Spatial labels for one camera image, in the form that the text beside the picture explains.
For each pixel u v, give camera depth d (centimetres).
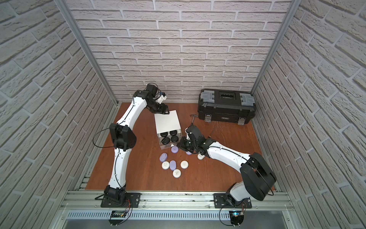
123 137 60
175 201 76
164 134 87
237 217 70
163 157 87
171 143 82
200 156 87
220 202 73
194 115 110
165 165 85
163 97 90
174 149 91
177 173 81
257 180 43
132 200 74
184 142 74
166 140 83
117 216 72
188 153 90
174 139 85
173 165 85
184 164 85
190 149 72
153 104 81
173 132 87
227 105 96
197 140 64
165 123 90
